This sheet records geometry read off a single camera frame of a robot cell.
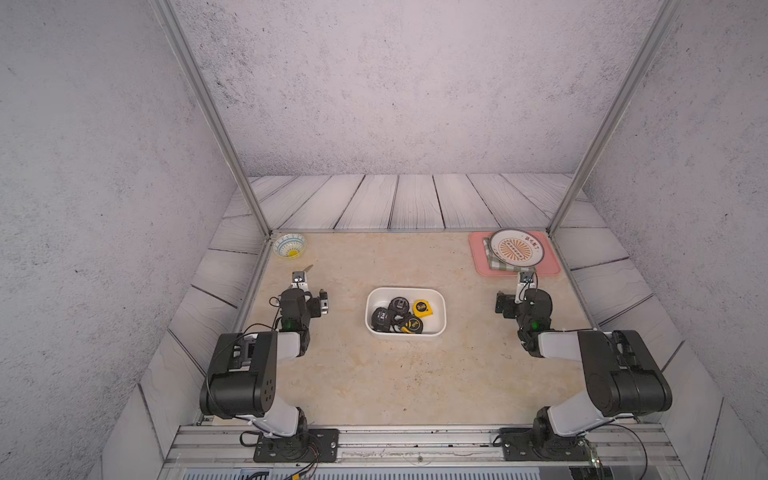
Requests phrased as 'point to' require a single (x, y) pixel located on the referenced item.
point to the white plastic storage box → (434, 324)
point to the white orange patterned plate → (516, 247)
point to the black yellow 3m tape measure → (413, 325)
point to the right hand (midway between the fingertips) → (519, 291)
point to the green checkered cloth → (494, 263)
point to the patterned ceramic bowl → (290, 245)
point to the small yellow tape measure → (422, 308)
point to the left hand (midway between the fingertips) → (310, 290)
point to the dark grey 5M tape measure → (381, 320)
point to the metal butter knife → (307, 269)
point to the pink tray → (549, 263)
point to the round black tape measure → (399, 306)
